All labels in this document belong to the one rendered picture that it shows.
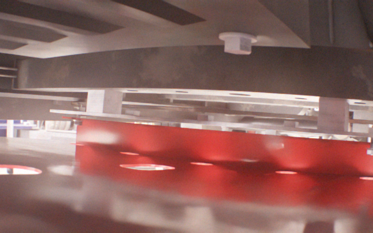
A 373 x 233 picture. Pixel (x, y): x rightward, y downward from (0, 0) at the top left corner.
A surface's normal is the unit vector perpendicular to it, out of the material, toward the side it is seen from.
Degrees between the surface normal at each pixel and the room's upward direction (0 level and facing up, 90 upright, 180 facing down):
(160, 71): 90
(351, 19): 90
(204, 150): 88
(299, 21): 90
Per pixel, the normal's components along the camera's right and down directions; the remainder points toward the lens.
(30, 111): 0.89, 0.07
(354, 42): -0.49, -0.02
